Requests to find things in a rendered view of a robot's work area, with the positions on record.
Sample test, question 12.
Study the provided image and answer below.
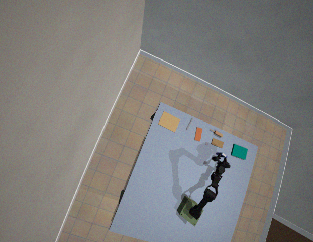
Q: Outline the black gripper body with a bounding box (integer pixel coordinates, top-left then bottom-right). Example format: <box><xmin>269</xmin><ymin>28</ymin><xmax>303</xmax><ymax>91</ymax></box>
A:
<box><xmin>212</xmin><ymin>156</ymin><xmax>221</xmax><ymax>168</ymax></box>

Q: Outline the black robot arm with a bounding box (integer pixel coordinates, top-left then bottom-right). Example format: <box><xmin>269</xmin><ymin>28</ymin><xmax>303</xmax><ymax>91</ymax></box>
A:
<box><xmin>189</xmin><ymin>161</ymin><xmax>230</xmax><ymax>220</ymax></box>

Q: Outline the orange-brown flat rectangular tile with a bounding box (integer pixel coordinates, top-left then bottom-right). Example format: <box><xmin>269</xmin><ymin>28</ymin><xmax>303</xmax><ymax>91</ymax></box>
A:
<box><xmin>195</xmin><ymin>127</ymin><xmax>202</xmax><ymax>141</ymax></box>

